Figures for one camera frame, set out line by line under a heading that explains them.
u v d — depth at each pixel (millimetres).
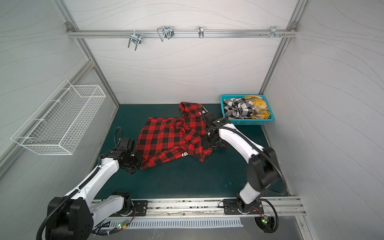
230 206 736
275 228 685
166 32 765
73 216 381
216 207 753
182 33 783
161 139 984
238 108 1076
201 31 742
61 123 690
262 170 443
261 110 1034
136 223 702
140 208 736
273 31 764
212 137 712
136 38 796
